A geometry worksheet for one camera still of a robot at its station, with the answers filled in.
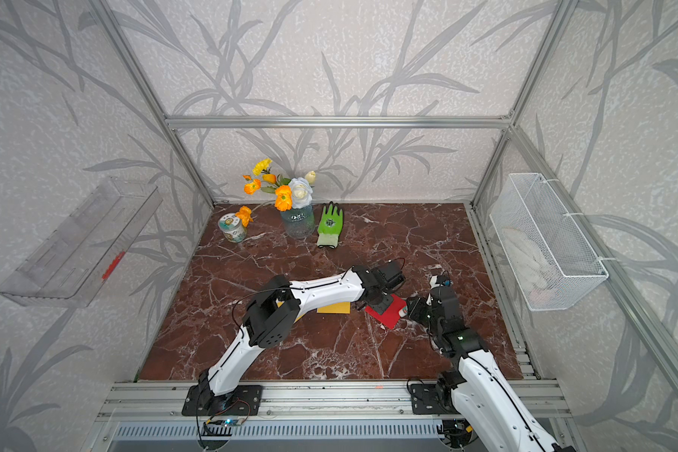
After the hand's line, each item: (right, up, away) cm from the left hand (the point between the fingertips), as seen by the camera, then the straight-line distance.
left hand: (381, 304), depth 92 cm
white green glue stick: (+6, 0, -10) cm, 11 cm away
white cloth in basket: (+41, +10, -18) cm, 46 cm away
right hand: (+7, +4, -8) cm, 12 cm away
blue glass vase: (-29, +27, +10) cm, 41 cm away
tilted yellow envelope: (-25, +9, -33) cm, 42 cm away
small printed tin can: (-55, +25, +11) cm, 61 cm away
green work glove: (-19, +27, +20) cm, 38 cm away
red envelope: (+2, -1, -8) cm, 9 cm away
